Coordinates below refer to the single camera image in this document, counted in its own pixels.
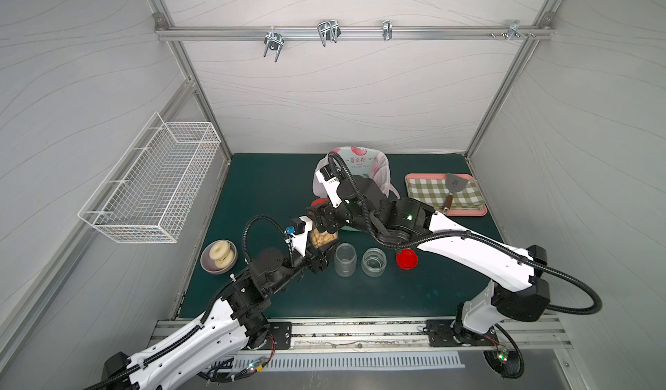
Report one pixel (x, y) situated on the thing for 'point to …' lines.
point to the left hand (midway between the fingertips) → (330, 236)
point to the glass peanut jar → (374, 262)
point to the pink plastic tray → (478, 212)
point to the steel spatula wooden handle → (453, 184)
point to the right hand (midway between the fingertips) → (316, 203)
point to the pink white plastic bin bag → (359, 161)
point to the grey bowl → (218, 256)
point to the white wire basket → (147, 194)
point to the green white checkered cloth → (435, 191)
